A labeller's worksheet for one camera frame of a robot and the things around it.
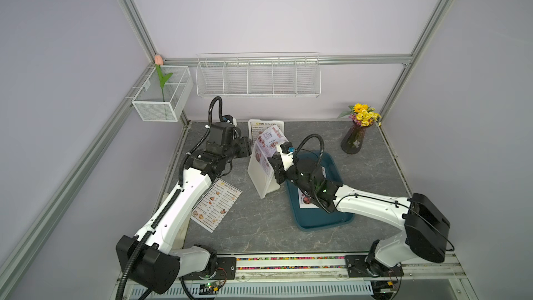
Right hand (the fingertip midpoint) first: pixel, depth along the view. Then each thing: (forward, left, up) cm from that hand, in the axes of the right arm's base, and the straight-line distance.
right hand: (269, 157), depth 75 cm
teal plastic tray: (-15, -16, -23) cm, 31 cm away
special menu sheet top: (+7, 0, +1) cm, 7 cm away
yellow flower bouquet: (+22, -40, 0) cm, 46 cm away
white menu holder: (+1, +4, -11) cm, 12 cm away
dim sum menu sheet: (-8, +24, -25) cm, 36 cm away
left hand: (+5, +9, +2) cm, 10 cm away
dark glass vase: (+21, -40, -17) cm, 49 cm away
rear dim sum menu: (+21, +6, -7) cm, 23 cm away
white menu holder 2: (+24, +6, -5) cm, 25 cm away
